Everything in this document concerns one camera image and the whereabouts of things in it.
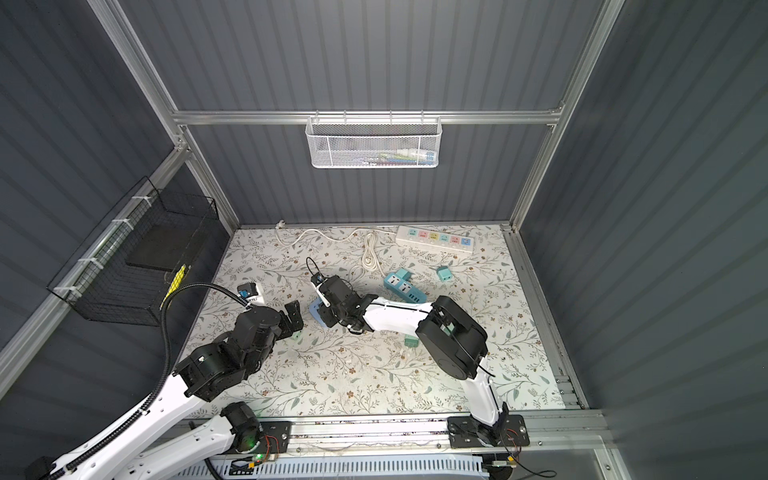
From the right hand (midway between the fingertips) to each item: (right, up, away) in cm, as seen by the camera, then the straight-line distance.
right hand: (327, 307), depth 90 cm
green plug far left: (-2, -2, -24) cm, 24 cm away
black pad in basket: (-40, +18, -13) cm, 46 cm away
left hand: (-7, +3, -17) cm, 19 cm away
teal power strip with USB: (+24, +5, +9) cm, 26 cm away
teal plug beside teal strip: (+24, +9, +12) cm, 28 cm away
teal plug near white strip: (+38, +9, +14) cm, 42 cm away
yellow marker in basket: (-33, +9, -18) cm, 39 cm away
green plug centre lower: (+26, -10, -2) cm, 28 cm away
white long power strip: (+37, +23, +23) cm, 49 cm away
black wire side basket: (-45, +12, -18) cm, 50 cm away
